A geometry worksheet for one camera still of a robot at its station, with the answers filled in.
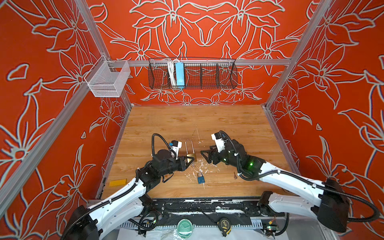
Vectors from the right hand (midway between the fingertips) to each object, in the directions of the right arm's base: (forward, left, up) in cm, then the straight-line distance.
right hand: (202, 150), depth 74 cm
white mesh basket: (+45, +59, +14) cm, 75 cm away
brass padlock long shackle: (-1, +5, -3) cm, 6 cm away
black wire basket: (+51, +4, +12) cm, 52 cm away
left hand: (-4, +5, -2) cm, 6 cm away
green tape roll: (-31, +10, -17) cm, 36 cm away
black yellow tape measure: (-30, -9, -16) cm, 35 cm away
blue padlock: (-8, +1, -18) cm, 20 cm away
